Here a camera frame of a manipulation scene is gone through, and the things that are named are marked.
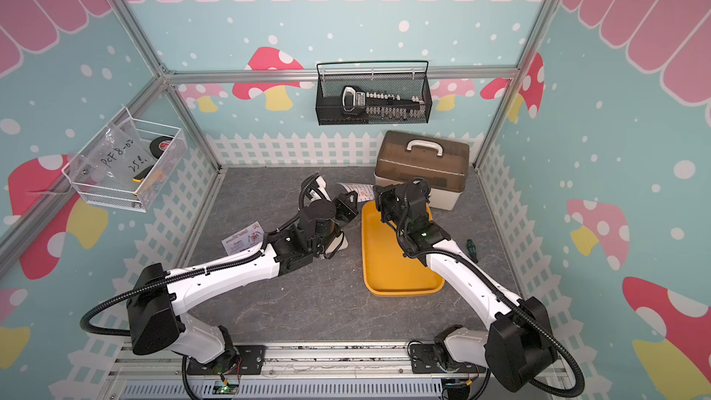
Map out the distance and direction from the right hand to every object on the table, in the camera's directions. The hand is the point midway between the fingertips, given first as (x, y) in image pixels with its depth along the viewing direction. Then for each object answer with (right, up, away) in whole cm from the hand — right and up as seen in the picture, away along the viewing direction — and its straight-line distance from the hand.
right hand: (369, 182), depth 77 cm
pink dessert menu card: (-45, -20, +23) cm, 54 cm away
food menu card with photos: (-1, -3, -1) cm, 4 cm away
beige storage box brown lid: (+26, +8, +20) cm, 34 cm away
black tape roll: (-61, +11, +3) cm, 62 cm away
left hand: (-2, -4, -3) cm, 6 cm away
